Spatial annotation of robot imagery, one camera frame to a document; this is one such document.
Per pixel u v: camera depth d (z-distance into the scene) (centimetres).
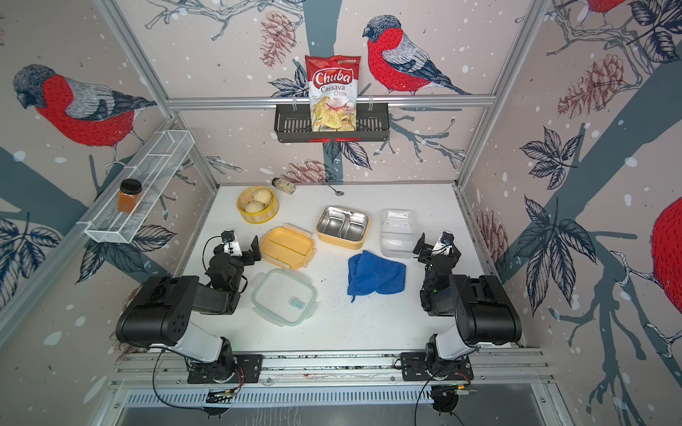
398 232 104
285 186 118
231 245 78
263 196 110
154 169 85
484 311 46
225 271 69
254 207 106
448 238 76
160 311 46
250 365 74
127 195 66
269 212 107
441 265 72
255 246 87
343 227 103
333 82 85
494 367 75
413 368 73
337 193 118
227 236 78
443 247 75
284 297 88
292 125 95
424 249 82
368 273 90
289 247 98
